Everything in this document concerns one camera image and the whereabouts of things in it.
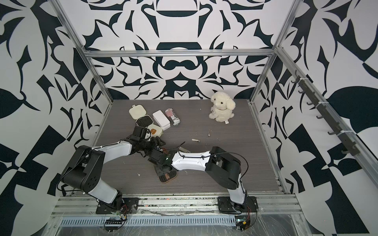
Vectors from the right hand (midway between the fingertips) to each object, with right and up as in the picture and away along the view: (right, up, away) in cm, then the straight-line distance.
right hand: (159, 167), depth 85 cm
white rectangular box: (-2, +26, +20) cm, 33 cm away
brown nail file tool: (+4, -5, -2) cm, 7 cm away
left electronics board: (-21, -24, -12) cm, 34 cm away
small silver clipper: (+21, +13, +14) cm, 28 cm away
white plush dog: (+38, +35, +9) cm, 53 cm away
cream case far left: (-21, +31, +25) cm, 45 cm away
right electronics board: (+42, -22, -14) cm, 49 cm away
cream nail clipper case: (-6, +19, +14) cm, 25 cm away
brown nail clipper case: (+7, -4, -2) cm, 9 cm away
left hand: (0, +12, +8) cm, 14 cm away
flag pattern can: (+5, +28, +20) cm, 35 cm away
